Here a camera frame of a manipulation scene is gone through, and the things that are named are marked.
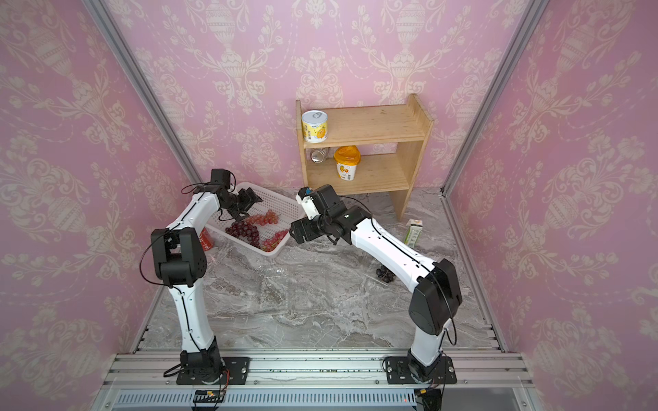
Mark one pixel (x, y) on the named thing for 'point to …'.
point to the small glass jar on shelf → (318, 156)
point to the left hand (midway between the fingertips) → (257, 204)
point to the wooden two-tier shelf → (368, 150)
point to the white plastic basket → (267, 225)
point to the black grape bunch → (385, 275)
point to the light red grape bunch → (269, 217)
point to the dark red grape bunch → (242, 229)
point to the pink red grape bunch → (270, 245)
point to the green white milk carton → (413, 233)
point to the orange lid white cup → (347, 157)
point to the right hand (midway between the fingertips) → (303, 226)
